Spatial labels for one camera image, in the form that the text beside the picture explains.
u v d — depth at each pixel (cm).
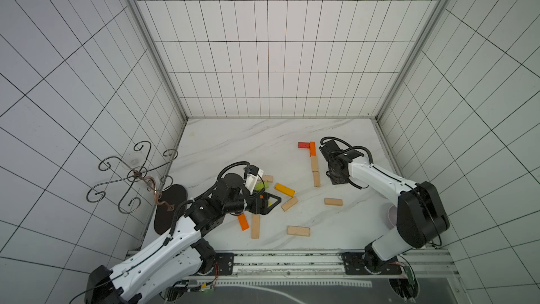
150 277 44
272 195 66
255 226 81
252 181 66
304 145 107
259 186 91
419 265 75
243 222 82
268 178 94
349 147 76
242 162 56
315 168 97
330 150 71
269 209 63
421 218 44
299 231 80
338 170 65
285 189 92
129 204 55
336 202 88
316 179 95
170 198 90
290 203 87
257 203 62
